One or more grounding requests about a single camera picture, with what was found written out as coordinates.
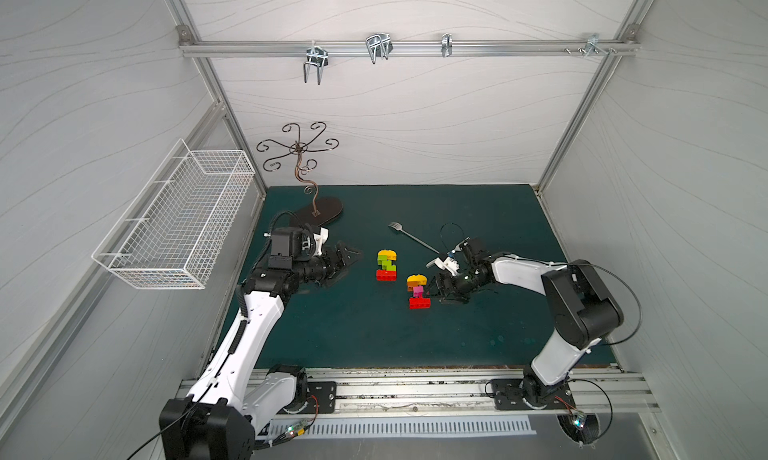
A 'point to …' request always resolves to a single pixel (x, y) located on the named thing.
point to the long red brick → (419, 303)
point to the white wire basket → (184, 224)
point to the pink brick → (418, 291)
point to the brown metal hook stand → (303, 150)
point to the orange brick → (411, 285)
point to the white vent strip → (401, 426)
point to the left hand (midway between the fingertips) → (354, 261)
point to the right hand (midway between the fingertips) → (436, 296)
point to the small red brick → (385, 275)
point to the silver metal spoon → (398, 227)
